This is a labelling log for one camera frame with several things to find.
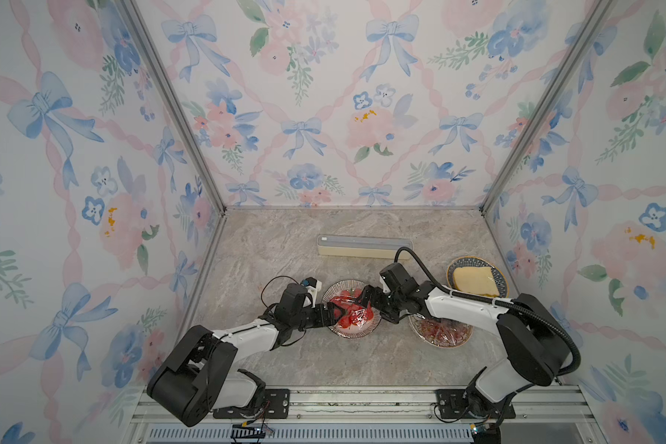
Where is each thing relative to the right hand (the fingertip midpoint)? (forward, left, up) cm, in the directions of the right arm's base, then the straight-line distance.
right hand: (364, 306), depth 87 cm
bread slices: (+12, -40, -3) cm, 42 cm away
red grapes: (-8, -23, 0) cm, 25 cm away
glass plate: (-4, +2, -1) cm, 5 cm away
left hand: (-2, +8, 0) cm, 8 cm away
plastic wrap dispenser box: (+25, 0, -1) cm, 25 cm away
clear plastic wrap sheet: (+12, -40, -2) cm, 42 cm away
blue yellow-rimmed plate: (+19, -41, -3) cm, 46 cm away
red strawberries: (-3, +2, 0) cm, 4 cm away
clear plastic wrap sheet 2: (-8, +4, -1) cm, 9 cm away
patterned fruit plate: (-8, -22, 0) cm, 23 cm away
